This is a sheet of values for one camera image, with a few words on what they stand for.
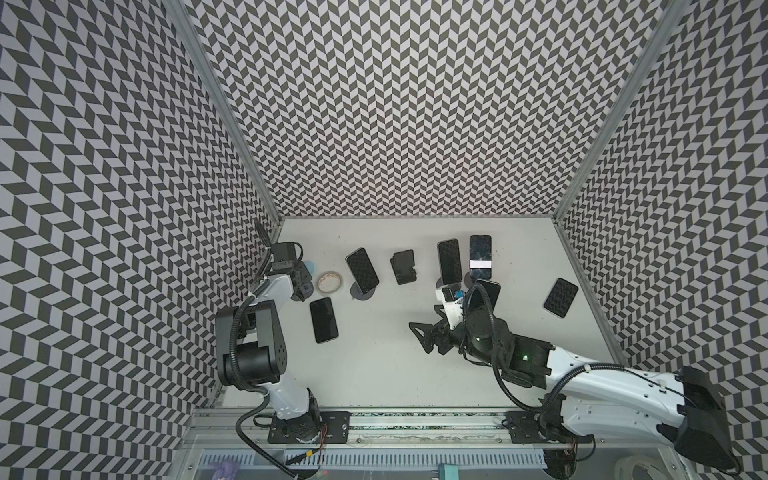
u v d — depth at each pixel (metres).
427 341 0.63
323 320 0.92
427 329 0.65
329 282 1.00
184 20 0.72
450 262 0.94
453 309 0.63
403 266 0.99
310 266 1.04
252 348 0.45
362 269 0.90
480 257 0.94
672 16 0.67
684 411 0.40
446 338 0.62
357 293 0.94
